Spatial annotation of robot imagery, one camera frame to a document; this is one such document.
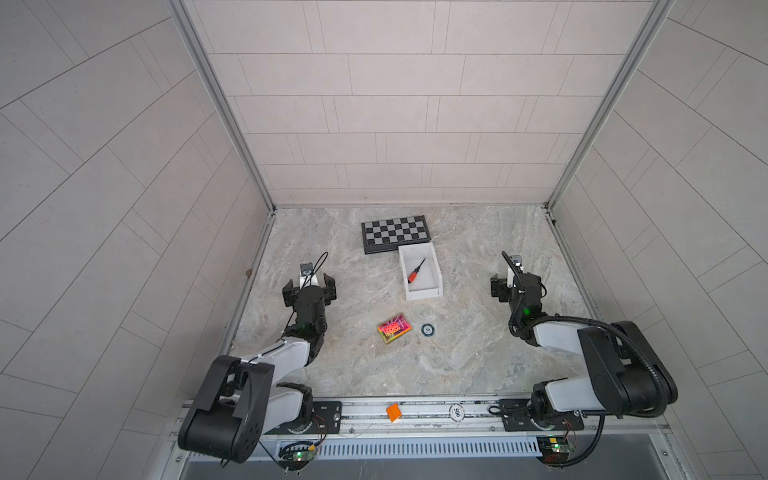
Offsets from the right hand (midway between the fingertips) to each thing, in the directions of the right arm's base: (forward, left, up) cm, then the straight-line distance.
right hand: (509, 272), depth 93 cm
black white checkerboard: (+18, +38, 0) cm, 42 cm away
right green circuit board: (-44, +2, -6) cm, 45 cm away
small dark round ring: (-16, +27, -4) cm, 31 cm away
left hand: (+1, +59, +6) cm, 60 cm away
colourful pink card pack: (-14, +37, -3) cm, 40 cm away
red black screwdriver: (+3, +30, -3) cm, 31 cm away
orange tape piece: (-35, +38, -3) cm, 52 cm away
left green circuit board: (-42, +59, -2) cm, 72 cm away
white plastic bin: (+1, +25, -4) cm, 26 cm away
